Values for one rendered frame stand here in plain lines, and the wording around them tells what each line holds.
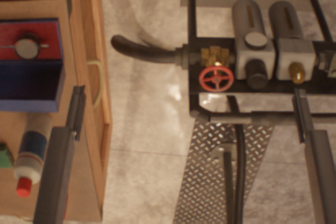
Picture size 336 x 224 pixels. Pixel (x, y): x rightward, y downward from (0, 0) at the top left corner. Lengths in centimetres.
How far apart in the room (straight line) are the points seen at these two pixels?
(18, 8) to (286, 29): 60
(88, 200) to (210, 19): 66
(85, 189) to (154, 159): 65
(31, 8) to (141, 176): 124
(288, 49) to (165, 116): 85
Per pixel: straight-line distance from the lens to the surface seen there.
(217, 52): 116
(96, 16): 151
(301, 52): 116
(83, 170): 142
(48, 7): 108
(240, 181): 163
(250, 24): 122
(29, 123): 125
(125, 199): 233
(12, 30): 113
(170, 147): 204
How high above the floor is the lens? 134
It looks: 46 degrees down
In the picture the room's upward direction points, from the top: 178 degrees counter-clockwise
